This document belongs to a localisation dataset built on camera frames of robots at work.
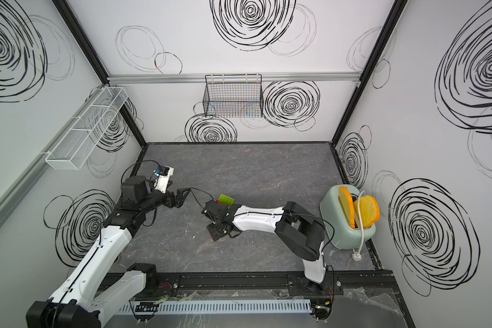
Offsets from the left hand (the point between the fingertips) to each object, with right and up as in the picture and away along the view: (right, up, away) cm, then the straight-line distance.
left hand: (178, 185), depth 79 cm
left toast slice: (+62, -4, -8) cm, 63 cm away
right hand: (+13, -21, +6) cm, 25 cm away
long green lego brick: (+18, -7, +5) cm, 20 cm away
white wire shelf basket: (-35, +18, -3) cm, 40 cm away
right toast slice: (+70, -8, -8) cm, 71 cm away
